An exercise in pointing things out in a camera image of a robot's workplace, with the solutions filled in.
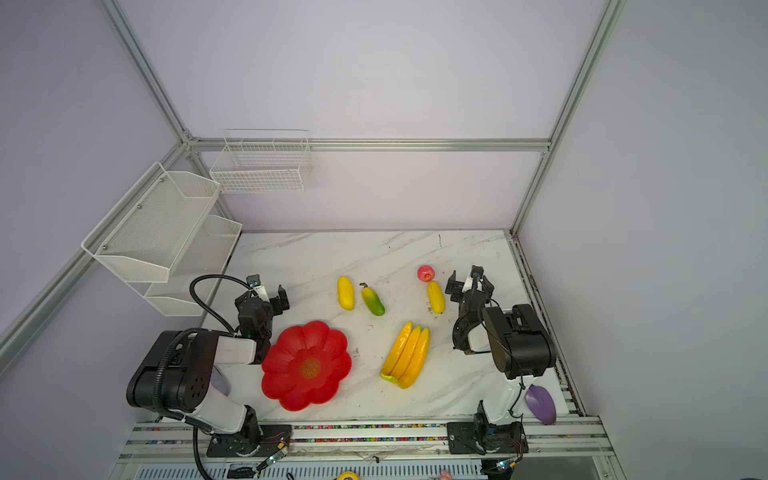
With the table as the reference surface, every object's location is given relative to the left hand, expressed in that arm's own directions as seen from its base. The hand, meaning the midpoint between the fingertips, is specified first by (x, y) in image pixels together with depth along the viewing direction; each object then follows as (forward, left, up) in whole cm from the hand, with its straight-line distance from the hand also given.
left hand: (264, 290), depth 93 cm
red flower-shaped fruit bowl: (-20, -15, -9) cm, 27 cm away
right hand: (+5, -65, +4) cm, 65 cm away
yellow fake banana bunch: (-19, -45, -5) cm, 49 cm away
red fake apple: (+10, -52, -3) cm, 53 cm away
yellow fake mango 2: (+1, -55, -5) cm, 56 cm away
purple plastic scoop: (-31, -80, -6) cm, 87 cm away
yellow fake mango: (+2, -25, -5) cm, 26 cm away
